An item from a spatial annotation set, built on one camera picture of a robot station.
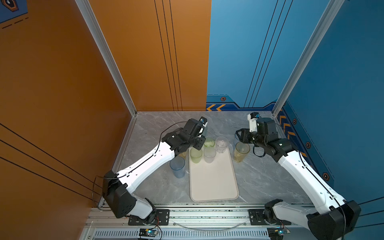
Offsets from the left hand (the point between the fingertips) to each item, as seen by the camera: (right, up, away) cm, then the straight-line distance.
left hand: (200, 135), depth 77 cm
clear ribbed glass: (+14, -7, +21) cm, 26 cm away
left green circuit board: (-25, -46, -7) cm, 53 cm away
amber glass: (-10, -12, +10) cm, 19 cm away
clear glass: (+6, -13, +17) cm, 22 cm away
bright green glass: (+7, -6, +21) cm, 23 cm away
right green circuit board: (+35, -46, -8) cm, 58 cm away
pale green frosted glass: (-3, -13, +14) cm, 19 cm away
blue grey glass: (-13, -17, +7) cm, 22 cm away
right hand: (+20, +2, -1) cm, 20 cm away
